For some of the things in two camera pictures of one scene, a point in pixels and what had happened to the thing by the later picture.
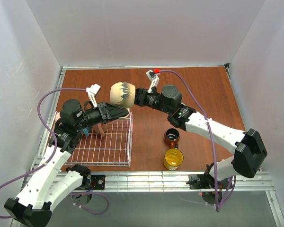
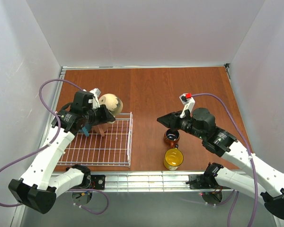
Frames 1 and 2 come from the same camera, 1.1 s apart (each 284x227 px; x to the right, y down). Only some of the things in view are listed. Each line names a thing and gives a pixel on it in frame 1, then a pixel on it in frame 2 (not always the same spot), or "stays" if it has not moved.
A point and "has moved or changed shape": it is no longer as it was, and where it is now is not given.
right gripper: (140, 97) → (176, 119)
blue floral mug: (86, 131) stays
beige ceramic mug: (123, 94) has moved or changed shape
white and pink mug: (100, 128) stays
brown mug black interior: (172, 135) stays
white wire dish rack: (113, 149) stays
